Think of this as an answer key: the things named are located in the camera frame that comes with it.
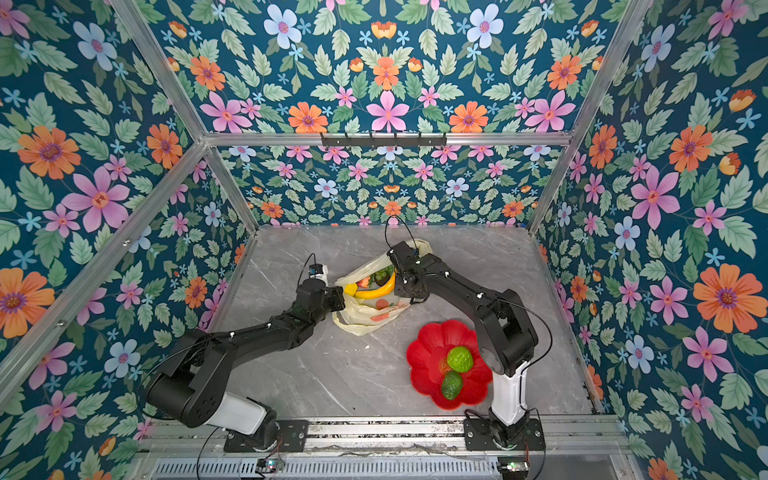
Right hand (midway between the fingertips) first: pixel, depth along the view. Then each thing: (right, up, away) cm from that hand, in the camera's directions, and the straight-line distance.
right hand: (406, 287), depth 92 cm
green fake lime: (+15, -18, -12) cm, 26 cm away
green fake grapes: (-8, +3, +7) cm, 11 cm away
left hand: (-18, +2, -2) cm, 18 cm away
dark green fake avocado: (+12, -24, -15) cm, 31 cm away
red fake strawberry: (-14, +1, +6) cm, 15 cm away
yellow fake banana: (-10, -2, +3) cm, 11 cm away
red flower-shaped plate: (+6, -21, -6) cm, 23 cm away
